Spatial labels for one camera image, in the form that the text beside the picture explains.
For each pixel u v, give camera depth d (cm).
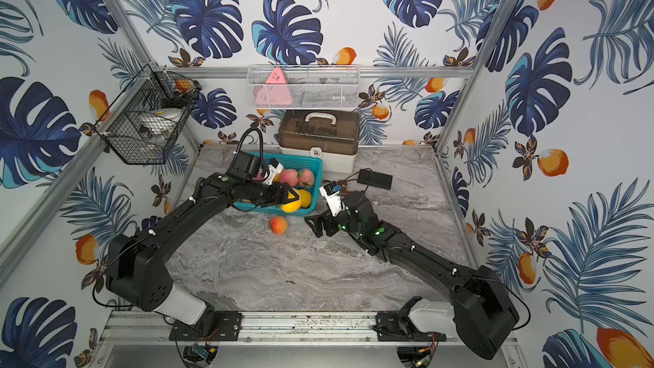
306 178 101
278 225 90
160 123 80
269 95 89
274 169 76
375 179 109
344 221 67
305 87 102
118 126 75
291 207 79
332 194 69
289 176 97
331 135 106
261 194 70
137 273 42
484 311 41
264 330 76
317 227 70
